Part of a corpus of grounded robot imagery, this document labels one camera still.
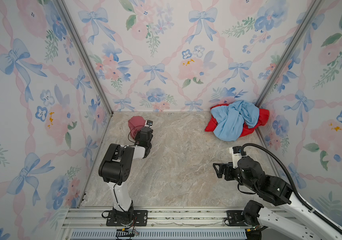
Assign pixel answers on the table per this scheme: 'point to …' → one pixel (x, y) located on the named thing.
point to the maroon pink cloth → (135, 123)
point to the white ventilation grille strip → (161, 234)
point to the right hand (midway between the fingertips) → (219, 164)
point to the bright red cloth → (263, 119)
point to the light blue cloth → (232, 118)
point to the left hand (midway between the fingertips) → (141, 128)
